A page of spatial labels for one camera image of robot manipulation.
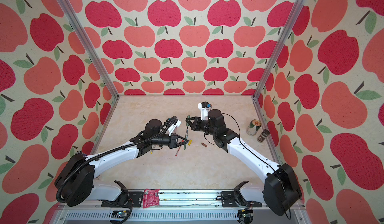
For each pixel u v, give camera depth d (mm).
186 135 749
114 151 523
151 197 737
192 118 726
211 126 624
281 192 404
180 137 732
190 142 762
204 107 701
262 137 906
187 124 764
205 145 936
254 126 907
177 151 907
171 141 689
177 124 677
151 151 658
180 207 722
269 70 1037
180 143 737
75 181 424
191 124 736
